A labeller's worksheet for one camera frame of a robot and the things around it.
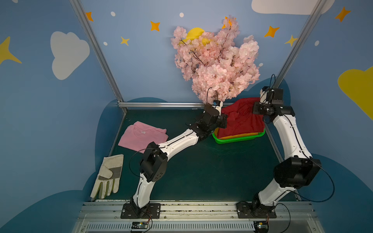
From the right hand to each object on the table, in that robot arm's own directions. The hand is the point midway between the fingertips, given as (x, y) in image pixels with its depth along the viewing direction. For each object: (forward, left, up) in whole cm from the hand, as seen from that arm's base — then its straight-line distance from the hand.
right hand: (259, 105), depth 83 cm
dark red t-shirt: (-4, +9, -9) cm, 13 cm away
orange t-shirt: (-7, +23, -20) cm, 31 cm away
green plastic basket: (-12, +21, -22) cm, 33 cm away
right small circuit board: (-56, +1, -32) cm, 64 cm away
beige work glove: (-35, +87, -27) cm, 97 cm away
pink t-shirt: (-8, +78, -27) cm, 83 cm away
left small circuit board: (-60, +63, -30) cm, 92 cm away
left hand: (-7, +19, -1) cm, 20 cm away
